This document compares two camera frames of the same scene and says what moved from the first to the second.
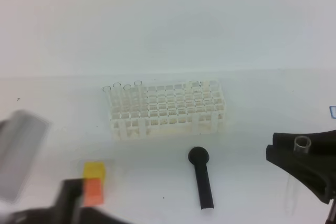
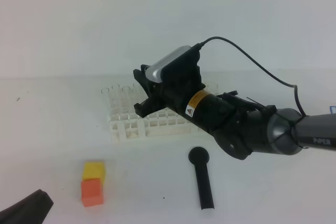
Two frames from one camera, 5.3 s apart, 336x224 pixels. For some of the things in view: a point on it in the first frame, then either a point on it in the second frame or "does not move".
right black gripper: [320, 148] -> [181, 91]
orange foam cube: [93, 196] does not move
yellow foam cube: [95, 170] does not move
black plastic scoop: [199, 156] does not move
